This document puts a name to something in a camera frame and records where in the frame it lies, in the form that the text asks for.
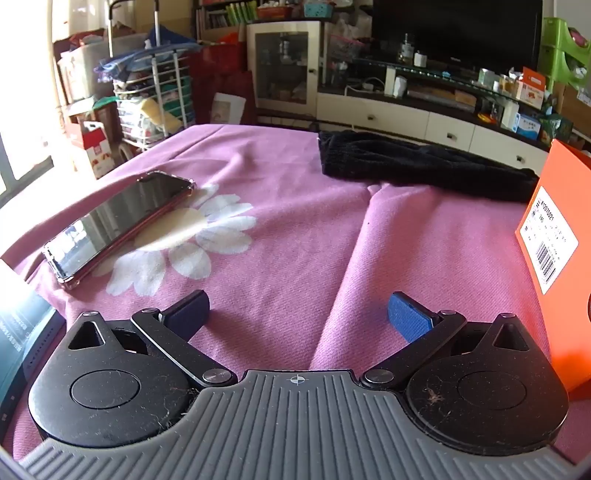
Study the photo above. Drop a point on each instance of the clear plastic storage bin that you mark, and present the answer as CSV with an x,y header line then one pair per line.
x,y
92,64

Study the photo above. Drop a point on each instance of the orange cardboard box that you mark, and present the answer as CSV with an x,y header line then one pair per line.
x,y
565,295

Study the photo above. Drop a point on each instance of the red bag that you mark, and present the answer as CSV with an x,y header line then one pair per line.
x,y
224,74

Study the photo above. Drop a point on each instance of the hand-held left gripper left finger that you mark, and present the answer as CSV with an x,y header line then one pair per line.
x,y
185,310

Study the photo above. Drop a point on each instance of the red white cardboard box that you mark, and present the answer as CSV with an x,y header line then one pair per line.
x,y
97,147

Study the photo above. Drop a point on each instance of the brown cardboard box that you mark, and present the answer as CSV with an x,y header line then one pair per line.
x,y
572,110

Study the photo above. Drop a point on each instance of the white cup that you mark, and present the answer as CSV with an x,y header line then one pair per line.
x,y
419,59

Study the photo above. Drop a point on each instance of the black television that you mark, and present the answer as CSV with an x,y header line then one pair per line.
x,y
455,30

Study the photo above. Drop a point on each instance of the green plastic rack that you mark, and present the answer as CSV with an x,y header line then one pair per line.
x,y
561,50

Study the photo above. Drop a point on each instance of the blue white small box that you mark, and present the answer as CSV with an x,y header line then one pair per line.
x,y
528,125

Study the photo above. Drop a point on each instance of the white low drawer cabinet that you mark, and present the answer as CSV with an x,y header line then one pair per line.
x,y
415,117

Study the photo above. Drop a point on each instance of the blue plastic basket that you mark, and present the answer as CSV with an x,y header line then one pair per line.
x,y
316,10

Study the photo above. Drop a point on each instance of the black smartphone in clear case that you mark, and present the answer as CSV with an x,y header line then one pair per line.
x,y
115,221

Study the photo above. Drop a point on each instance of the white framed picture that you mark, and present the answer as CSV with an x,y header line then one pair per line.
x,y
228,108

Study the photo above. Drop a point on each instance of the dark teal book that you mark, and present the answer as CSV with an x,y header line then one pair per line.
x,y
21,332

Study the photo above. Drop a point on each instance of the pink floral blanket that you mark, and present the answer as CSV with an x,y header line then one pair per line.
x,y
295,221

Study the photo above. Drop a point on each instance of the red plastic basket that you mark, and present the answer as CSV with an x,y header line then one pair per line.
x,y
274,11

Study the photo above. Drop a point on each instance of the glass shelf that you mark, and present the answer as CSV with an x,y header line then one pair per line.
x,y
461,76

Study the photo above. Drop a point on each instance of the white glass-door cabinet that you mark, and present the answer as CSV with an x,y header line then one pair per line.
x,y
284,64

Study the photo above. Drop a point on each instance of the orange white medicine box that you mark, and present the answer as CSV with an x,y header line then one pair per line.
x,y
531,90

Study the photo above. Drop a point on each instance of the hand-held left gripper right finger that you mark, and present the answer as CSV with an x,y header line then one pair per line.
x,y
406,314

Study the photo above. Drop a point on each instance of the black knitted cloth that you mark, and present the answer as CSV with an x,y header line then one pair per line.
x,y
415,161

